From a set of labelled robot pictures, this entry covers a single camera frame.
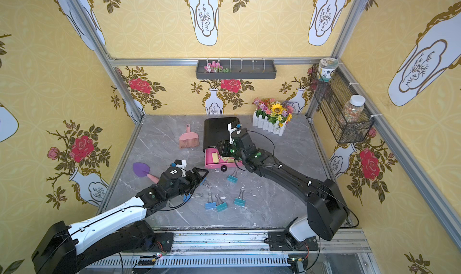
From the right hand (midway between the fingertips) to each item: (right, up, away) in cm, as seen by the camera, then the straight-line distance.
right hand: (223, 140), depth 81 cm
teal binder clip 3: (-1, -31, +2) cm, 31 cm away
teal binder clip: (+4, -20, +11) cm, 23 cm away
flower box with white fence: (+26, +13, +19) cm, 35 cm away
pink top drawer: (0, -11, 0) cm, 11 cm away
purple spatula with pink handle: (-43, -16, +14) cm, 48 cm away
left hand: (-10, -15, -1) cm, 18 cm away
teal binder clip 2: (+7, -29, +4) cm, 30 cm away
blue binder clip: (-6, -30, +2) cm, 31 cm away
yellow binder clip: (-4, -8, +4) cm, 10 cm away
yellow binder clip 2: (+2, -9, +4) cm, 11 cm away
